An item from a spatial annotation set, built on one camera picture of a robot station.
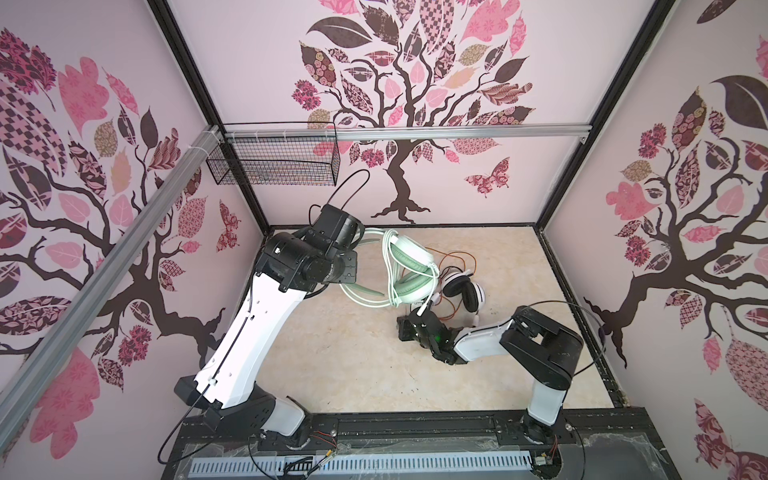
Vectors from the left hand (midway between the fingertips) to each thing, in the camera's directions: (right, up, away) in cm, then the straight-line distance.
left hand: (339, 270), depth 66 cm
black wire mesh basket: (-25, +36, +29) cm, 53 cm away
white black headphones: (+33, -5, +27) cm, 43 cm away
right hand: (+13, -16, +26) cm, 33 cm away
